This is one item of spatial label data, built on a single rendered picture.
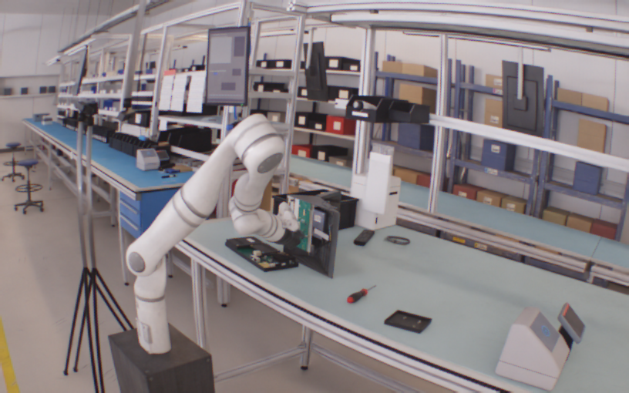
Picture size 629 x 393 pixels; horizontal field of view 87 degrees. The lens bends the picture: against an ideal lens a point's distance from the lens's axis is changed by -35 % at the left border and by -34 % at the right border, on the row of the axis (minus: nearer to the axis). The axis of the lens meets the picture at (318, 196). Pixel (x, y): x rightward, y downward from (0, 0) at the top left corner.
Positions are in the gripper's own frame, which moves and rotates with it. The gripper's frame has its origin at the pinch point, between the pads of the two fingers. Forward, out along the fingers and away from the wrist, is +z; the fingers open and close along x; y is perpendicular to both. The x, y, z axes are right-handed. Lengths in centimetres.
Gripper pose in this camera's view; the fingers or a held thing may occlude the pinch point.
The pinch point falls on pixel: (305, 236)
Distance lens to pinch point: 155.2
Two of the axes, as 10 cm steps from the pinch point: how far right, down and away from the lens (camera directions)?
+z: 3.7, 2.6, 8.9
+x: 4.4, 8.0, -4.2
